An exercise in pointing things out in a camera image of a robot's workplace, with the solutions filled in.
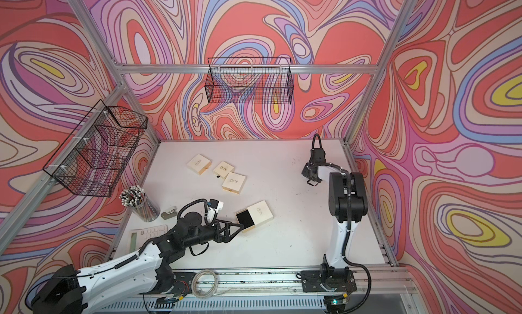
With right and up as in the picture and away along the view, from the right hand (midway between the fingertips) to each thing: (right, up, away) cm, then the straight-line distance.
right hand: (310, 177), depth 105 cm
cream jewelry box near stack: (-39, -2, -6) cm, 40 cm away
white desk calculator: (-76, -23, -23) cm, 83 cm away
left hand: (-34, -17, -30) cm, 48 cm away
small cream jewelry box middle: (-45, +4, -1) cm, 46 cm away
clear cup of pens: (-74, -6, -28) cm, 79 cm away
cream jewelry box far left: (-58, +7, 0) cm, 59 cm away
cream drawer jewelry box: (-29, -16, -16) cm, 36 cm away
